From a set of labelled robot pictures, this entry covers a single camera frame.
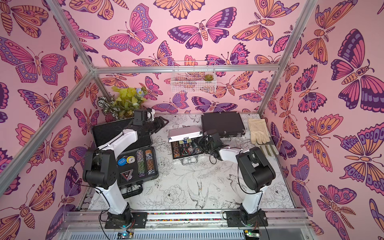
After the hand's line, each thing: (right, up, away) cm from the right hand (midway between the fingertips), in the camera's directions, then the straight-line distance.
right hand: (195, 139), depth 94 cm
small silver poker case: (-8, -6, +6) cm, 11 cm away
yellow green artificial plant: (-44, +26, +4) cm, 51 cm away
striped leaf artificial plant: (-55, +22, -1) cm, 59 cm away
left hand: (-16, +11, -1) cm, 20 cm away
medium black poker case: (+23, +11, +12) cm, 28 cm away
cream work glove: (+46, +2, +11) cm, 47 cm away
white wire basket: (-1, +40, +12) cm, 42 cm away
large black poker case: (-35, -14, -7) cm, 38 cm away
